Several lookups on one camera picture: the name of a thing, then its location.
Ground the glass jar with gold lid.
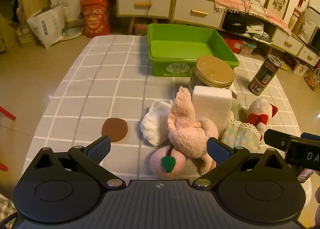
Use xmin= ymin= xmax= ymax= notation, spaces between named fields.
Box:
xmin=189 ymin=56 xmax=236 ymax=94

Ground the red chair frame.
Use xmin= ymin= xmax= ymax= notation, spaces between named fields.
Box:
xmin=0 ymin=106 xmax=16 ymax=171

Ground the dark drink can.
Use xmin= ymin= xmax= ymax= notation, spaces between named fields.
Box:
xmin=248 ymin=54 xmax=280 ymax=97

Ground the brown round coaster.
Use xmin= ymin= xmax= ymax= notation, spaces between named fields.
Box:
xmin=101 ymin=118 xmax=128 ymax=143

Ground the orange printed bag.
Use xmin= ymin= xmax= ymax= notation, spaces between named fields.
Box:
xmin=79 ymin=0 xmax=110 ymax=38

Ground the white and red santa plush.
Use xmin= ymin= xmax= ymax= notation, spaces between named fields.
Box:
xmin=245 ymin=97 xmax=279 ymax=140

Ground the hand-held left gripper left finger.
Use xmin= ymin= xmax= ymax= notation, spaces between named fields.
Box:
xmin=32 ymin=135 xmax=127 ymax=190

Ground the white paper bag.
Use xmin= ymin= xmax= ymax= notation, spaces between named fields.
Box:
xmin=27 ymin=6 xmax=66 ymax=48

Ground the green plastic bin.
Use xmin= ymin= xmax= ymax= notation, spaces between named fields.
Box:
xmin=147 ymin=24 xmax=240 ymax=78

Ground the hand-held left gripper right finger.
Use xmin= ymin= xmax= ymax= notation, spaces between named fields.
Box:
xmin=192 ymin=137 xmax=292 ymax=190

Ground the pink peach plush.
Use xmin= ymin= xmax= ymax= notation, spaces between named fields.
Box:
xmin=149 ymin=145 xmax=187 ymax=181

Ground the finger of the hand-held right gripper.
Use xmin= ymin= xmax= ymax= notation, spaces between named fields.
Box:
xmin=264 ymin=129 xmax=292 ymax=154
xmin=301 ymin=132 xmax=320 ymax=142

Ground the low wooden cabinet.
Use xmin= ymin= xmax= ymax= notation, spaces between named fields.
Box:
xmin=220 ymin=6 xmax=320 ymax=69

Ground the white sponge block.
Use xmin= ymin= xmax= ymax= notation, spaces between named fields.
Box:
xmin=191 ymin=85 xmax=233 ymax=142

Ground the wooden shelf cabinet with drawers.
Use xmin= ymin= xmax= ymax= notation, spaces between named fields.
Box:
xmin=115 ymin=0 xmax=227 ymax=34

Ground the checkered lace-trimmed pouch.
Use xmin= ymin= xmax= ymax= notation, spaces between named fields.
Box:
xmin=221 ymin=118 xmax=262 ymax=153

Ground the grey checkered tablecloth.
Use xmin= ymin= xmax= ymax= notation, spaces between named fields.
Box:
xmin=21 ymin=34 xmax=314 ymax=219

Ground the white cloth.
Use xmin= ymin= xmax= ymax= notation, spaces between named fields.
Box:
xmin=140 ymin=99 xmax=173 ymax=146

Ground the pink plush toy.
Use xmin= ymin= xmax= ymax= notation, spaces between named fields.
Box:
xmin=167 ymin=86 xmax=219 ymax=176

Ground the black bag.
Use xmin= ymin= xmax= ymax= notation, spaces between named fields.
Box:
xmin=222 ymin=11 xmax=248 ymax=33

